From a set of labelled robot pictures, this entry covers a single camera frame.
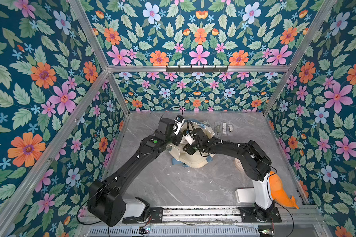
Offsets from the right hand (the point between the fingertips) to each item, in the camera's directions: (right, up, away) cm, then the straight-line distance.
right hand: (189, 143), depth 96 cm
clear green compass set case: (+21, +9, +12) cm, 26 cm away
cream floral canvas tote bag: (+1, -10, -7) cm, 12 cm away
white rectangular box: (+30, -26, -19) cm, 44 cm away
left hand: (-4, +9, -16) cm, 19 cm away
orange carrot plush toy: (+48, -25, -19) cm, 57 cm away
